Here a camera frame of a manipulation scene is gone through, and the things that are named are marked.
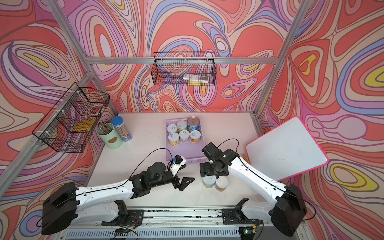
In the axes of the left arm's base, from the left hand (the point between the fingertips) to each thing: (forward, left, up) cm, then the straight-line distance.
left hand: (191, 173), depth 73 cm
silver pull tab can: (+30, +5, -9) cm, 32 cm away
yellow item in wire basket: (+17, +53, +16) cm, 58 cm away
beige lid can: (-2, -16, -8) cm, 18 cm away
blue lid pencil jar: (+29, +44, +4) cm, 53 cm away
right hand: (+1, -11, -6) cm, 12 cm away
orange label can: (+30, -2, -9) cm, 31 cm away
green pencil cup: (+28, +54, -3) cm, 61 cm away
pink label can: (+37, +14, -9) cm, 40 cm away
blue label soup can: (+38, -1, -5) cm, 38 cm away
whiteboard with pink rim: (+12, -52, +3) cm, 53 cm away
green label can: (-1, -10, -9) cm, 13 cm away
